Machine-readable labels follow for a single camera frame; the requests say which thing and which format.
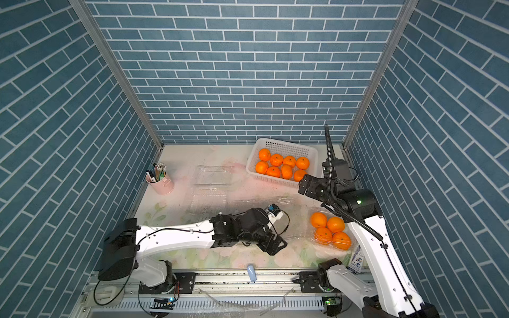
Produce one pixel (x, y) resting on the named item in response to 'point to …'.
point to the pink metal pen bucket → (164, 187)
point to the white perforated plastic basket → (285, 148)
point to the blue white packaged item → (356, 262)
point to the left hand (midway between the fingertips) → (283, 244)
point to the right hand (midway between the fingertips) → (311, 186)
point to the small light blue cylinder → (252, 272)
